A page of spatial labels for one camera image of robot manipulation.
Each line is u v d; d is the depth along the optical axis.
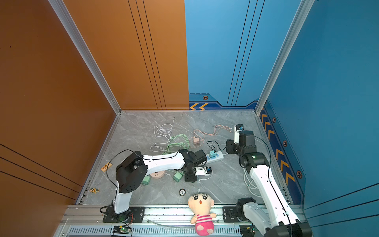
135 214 0.74
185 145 0.99
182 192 0.81
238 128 0.68
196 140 1.00
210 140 1.02
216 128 1.09
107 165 0.91
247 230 0.70
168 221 0.72
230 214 0.72
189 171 0.74
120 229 0.71
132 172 0.52
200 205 0.70
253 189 0.81
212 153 0.89
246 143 0.57
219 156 0.92
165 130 1.09
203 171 0.77
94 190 0.81
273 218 0.39
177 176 0.85
